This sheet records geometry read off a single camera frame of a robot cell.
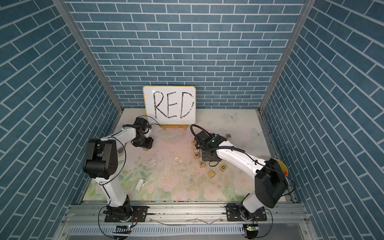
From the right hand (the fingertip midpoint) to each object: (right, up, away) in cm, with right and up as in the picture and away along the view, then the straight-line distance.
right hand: (210, 157), depth 84 cm
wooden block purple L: (-4, -5, +4) cm, 8 cm away
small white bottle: (-38, -14, -4) cm, 41 cm away
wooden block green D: (+8, -7, +2) cm, 10 cm away
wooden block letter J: (-8, +1, +11) cm, 14 cm away
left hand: (-39, +5, +14) cm, 42 cm away
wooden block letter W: (-8, -1, +8) cm, 11 cm away
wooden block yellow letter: (+1, -10, 0) cm, 10 cm away
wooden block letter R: (-41, +2, +11) cm, 42 cm away
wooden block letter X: (-10, +6, +15) cm, 19 cm away
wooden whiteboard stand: (-31, +17, +21) cm, 41 cm away
